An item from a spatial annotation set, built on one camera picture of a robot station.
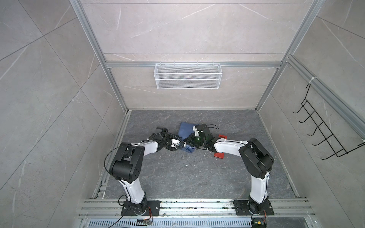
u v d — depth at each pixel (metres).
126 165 0.49
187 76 1.03
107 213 0.73
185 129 1.02
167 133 0.82
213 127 0.81
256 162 0.50
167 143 0.82
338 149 0.58
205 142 0.75
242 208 0.73
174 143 0.81
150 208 0.73
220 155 0.91
